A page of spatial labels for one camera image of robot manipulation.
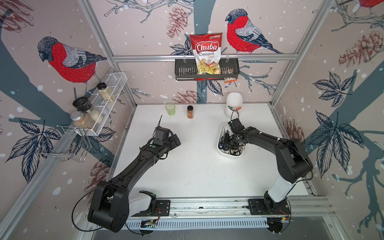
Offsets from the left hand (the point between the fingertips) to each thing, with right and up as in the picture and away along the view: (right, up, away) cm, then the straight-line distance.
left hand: (176, 138), depth 87 cm
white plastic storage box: (+27, +3, +9) cm, 29 cm away
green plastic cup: (-8, +20, +25) cm, 33 cm away
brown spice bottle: (+7, +17, +20) cm, 27 cm away
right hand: (+28, -4, +7) cm, 29 cm away
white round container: (+41, +23, +24) cm, 52 cm away
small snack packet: (+32, +36, +3) cm, 48 cm away
